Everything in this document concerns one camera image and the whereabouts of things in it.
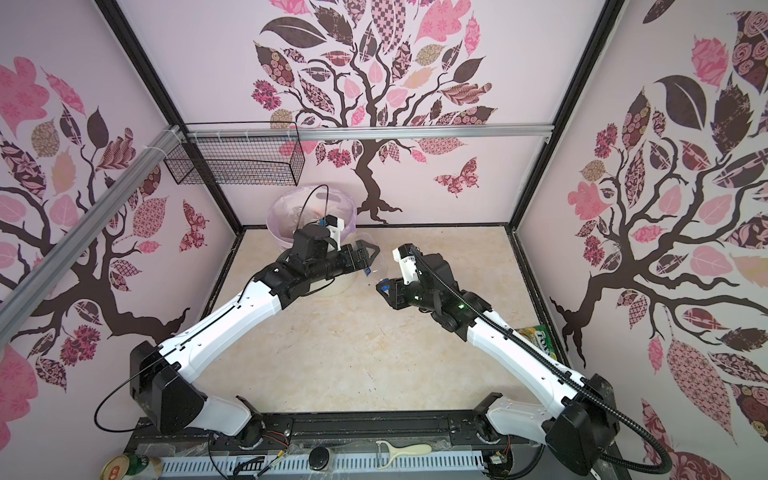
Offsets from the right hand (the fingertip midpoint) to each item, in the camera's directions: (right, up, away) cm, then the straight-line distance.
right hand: (382, 283), depth 73 cm
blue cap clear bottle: (0, +5, -1) cm, 5 cm away
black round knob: (-13, -36, -11) cm, 40 cm away
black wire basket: (-47, +40, +22) cm, 66 cm away
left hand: (-3, +6, +2) cm, 7 cm away
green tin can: (-52, -38, -12) cm, 65 cm away
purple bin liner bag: (-29, +21, +19) cm, 41 cm away
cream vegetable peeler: (+8, -41, -2) cm, 41 cm away
